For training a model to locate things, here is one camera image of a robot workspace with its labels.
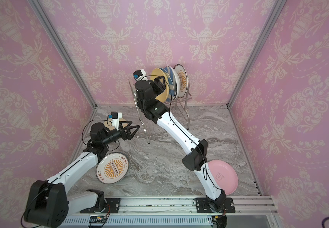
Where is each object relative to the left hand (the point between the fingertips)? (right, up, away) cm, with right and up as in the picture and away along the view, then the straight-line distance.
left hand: (135, 125), depth 77 cm
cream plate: (-11, +1, -8) cm, 14 cm away
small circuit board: (-19, -48, -4) cm, 52 cm away
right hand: (+15, +23, -5) cm, 28 cm away
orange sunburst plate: (-17, -27, +11) cm, 33 cm away
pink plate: (+51, -30, +7) cm, 59 cm away
